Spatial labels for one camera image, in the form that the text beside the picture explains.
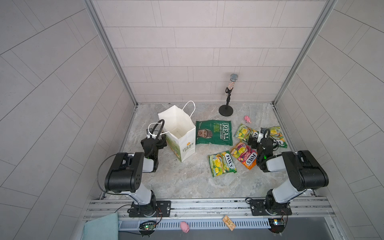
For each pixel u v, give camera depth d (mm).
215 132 989
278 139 952
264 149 691
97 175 429
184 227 653
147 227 645
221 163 827
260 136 807
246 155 866
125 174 445
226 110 1117
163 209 712
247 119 1045
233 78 889
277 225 681
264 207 707
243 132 967
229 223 666
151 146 680
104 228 657
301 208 725
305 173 454
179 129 942
